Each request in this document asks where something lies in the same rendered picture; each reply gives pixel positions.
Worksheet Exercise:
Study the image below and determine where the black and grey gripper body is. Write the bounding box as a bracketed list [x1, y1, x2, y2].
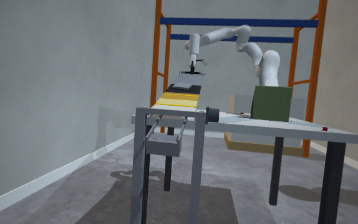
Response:
[189, 54, 198, 67]

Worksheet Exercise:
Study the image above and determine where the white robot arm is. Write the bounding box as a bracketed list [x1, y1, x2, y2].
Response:
[185, 25, 280, 86]

